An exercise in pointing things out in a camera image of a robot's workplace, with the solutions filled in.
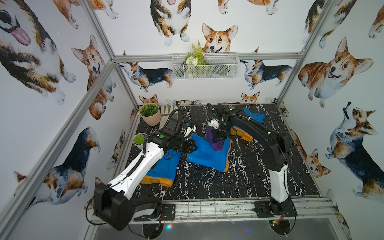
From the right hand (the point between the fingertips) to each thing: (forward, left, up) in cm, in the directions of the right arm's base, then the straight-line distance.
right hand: (213, 140), depth 85 cm
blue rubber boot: (-5, +5, -6) cm, 9 cm away
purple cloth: (0, +2, +4) cm, 4 cm away
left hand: (-7, +8, +7) cm, 12 cm away
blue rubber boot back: (+30, -36, -16) cm, 50 cm away
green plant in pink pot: (+25, +43, -1) cm, 50 cm away
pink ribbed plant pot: (+19, +41, -4) cm, 45 cm away
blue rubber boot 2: (-14, +28, -9) cm, 33 cm away
